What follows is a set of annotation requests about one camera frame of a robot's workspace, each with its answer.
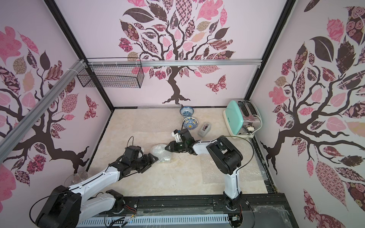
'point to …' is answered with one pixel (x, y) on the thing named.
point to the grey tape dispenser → (204, 129)
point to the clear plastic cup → (75, 178)
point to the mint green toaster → (241, 118)
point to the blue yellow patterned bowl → (190, 123)
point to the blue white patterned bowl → (187, 111)
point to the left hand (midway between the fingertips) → (156, 164)
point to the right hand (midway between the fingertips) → (167, 148)
